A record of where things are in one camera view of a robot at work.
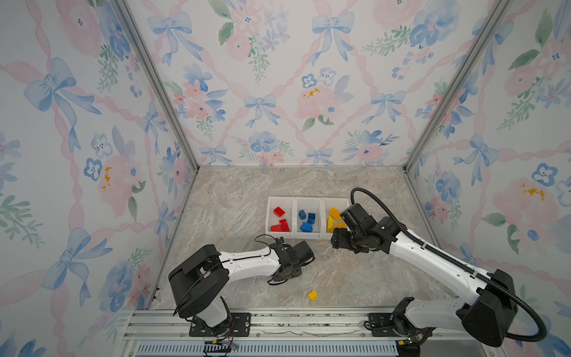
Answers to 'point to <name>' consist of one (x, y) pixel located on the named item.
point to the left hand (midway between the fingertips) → (295, 271)
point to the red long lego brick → (284, 226)
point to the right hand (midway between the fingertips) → (340, 241)
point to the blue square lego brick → (306, 227)
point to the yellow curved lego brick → (330, 224)
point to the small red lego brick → (275, 228)
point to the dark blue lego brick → (302, 214)
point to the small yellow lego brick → (312, 295)
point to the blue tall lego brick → (311, 218)
